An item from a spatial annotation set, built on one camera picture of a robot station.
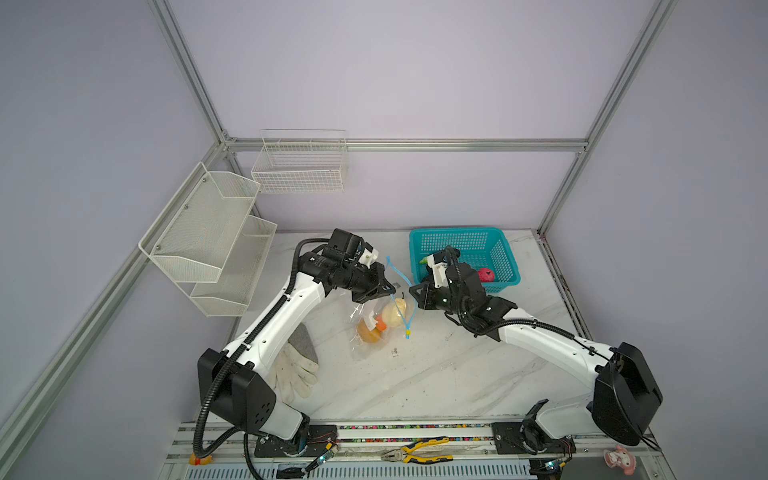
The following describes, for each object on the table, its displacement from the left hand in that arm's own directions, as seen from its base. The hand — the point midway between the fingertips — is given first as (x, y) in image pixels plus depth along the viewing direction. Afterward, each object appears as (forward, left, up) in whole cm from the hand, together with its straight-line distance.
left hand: (394, 291), depth 73 cm
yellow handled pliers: (-31, -3, -24) cm, 39 cm away
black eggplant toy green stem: (+8, -8, +3) cm, 11 cm away
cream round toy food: (-3, 0, -6) cm, 6 cm away
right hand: (+4, -3, -4) cm, 7 cm away
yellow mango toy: (-4, +6, -18) cm, 19 cm away
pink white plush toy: (-32, -53, -21) cm, 66 cm away
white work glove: (-12, +28, -24) cm, 39 cm away
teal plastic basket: (+36, -35, -23) cm, 55 cm away
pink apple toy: (+20, -32, -19) cm, 42 cm away
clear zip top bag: (-2, +4, -14) cm, 14 cm away
